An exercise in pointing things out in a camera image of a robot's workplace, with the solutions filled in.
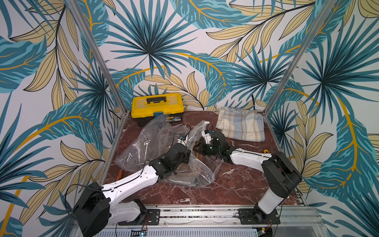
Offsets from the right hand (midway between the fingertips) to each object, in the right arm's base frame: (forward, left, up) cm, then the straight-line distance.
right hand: (191, 147), depth 86 cm
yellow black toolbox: (+31, +14, +4) cm, 34 cm away
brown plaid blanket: (-15, +4, -2) cm, 15 cm away
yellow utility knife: (+3, -49, -11) cm, 50 cm away
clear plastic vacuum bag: (+4, +23, +1) cm, 24 cm away
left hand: (-4, +3, +4) cm, 6 cm away
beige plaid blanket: (+23, -37, -7) cm, 44 cm away
